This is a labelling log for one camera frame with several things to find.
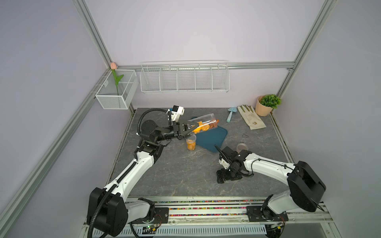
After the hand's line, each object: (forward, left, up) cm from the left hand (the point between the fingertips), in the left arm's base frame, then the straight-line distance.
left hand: (199, 130), depth 60 cm
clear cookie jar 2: (+7, -26, -28) cm, 39 cm away
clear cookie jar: (+14, +3, -31) cm, 34 cm away
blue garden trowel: (+47, -32, -38) cm, 68 cm away
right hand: (-8, -14, -37) cm, 40 cm away
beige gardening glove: (+38, -45, -39) cm, 70 cm away
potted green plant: (+40, -53, -27) cm, 72 cm away
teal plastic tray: (+20, -8, -38) cm, 43 cm away
